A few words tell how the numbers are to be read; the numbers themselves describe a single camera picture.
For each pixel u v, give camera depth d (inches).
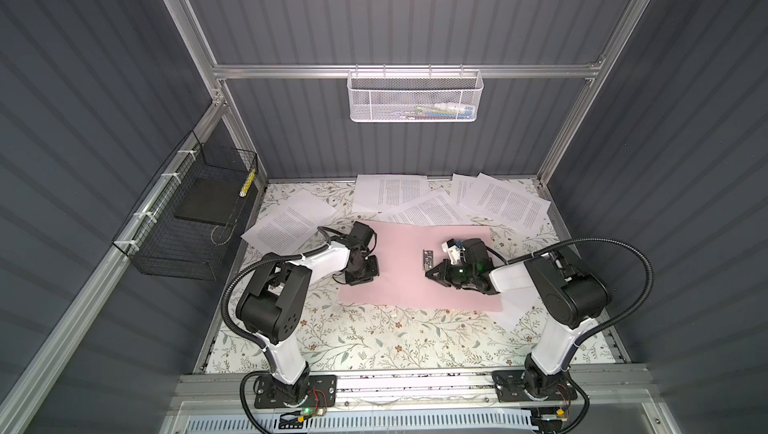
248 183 32.4
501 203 44.2
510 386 28.7
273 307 19.0
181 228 28.5
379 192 45.8
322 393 28.4
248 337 19.2
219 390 30.5
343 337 32.5
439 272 34.3
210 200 30.7
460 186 47.0
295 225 42.3
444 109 36.1
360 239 30.3
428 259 38.0
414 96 48.5
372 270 33.2
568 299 19.2
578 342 21.7
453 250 35.9
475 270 30.3
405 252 41.3
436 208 44.2
